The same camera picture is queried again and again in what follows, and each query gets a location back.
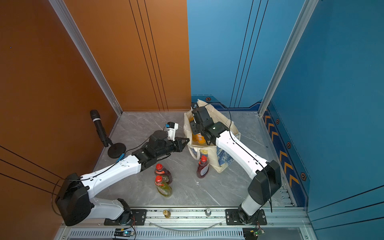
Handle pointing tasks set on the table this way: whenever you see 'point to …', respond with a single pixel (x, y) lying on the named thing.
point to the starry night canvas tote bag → (219, 159)
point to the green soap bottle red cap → (163, 188)
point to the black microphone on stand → (117, 149)
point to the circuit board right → (252, 233)
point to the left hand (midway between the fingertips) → (191, 138)
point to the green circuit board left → (126, 232)
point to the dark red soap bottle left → (160, 170)
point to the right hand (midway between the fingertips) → (198, 120)
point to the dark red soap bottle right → (203, 167)
